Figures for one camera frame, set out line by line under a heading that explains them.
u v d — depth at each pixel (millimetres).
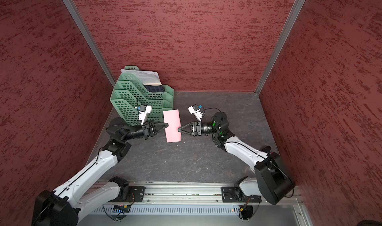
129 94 875
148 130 601
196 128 620
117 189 615
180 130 624
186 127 632
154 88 1057
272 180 421
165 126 642
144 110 609
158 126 642
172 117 652
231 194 738
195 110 659
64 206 378
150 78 974
